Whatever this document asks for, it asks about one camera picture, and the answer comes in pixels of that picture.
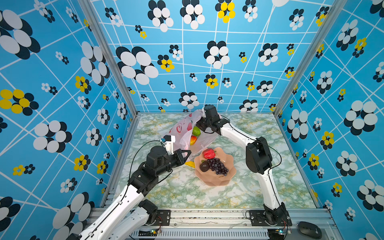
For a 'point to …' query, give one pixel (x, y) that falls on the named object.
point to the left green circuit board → (149, 232)
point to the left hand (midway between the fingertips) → (192, 152)
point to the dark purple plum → (204, 166)
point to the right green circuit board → (276, 234)
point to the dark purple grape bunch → (215, 165)
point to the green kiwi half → (196, 131)
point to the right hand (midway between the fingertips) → (191, 120)
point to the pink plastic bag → (182, 131)
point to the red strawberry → (209, 153)
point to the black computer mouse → (310, 230)
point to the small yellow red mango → (193, 139)
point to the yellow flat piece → (190, 163)
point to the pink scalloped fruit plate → (210, 177)
